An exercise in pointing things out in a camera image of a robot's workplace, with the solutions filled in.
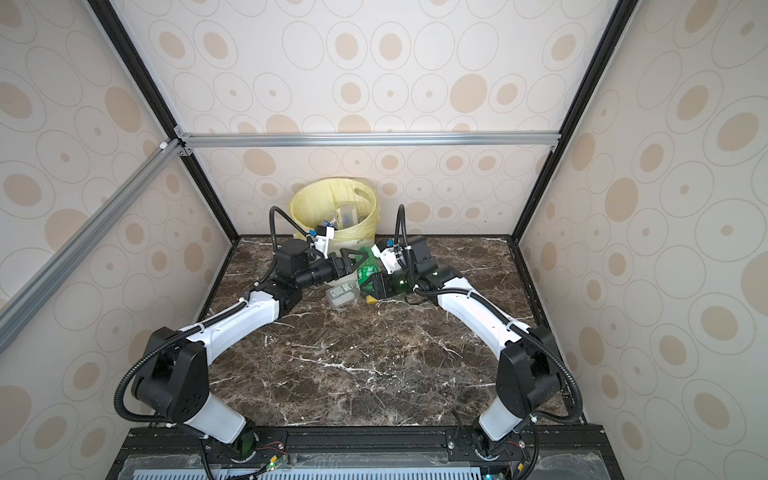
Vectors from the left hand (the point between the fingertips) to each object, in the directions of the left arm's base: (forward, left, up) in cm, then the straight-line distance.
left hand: (368, 256), depth 76 cm
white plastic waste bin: (-6, +4, -2) cm, 7 cm away
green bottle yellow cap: (-2, 0, -3) cm, 3 cm away
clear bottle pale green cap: (+24, +9, -8) cm, 27 cm away
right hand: (-4, 0, -8) cm, 9 cm away
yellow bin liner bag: (+27, +20, -6) cm, 34 cm away
